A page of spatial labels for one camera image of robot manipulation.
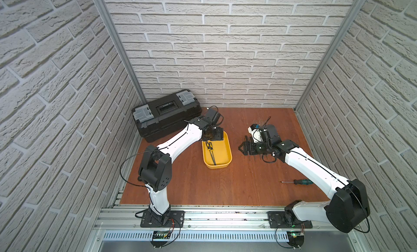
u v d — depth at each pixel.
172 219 0.73
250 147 0.71
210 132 0.64
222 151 0.97
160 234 0.73
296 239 0.69
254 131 0.73
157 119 0.92
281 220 0.74
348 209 0.40
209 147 0.97
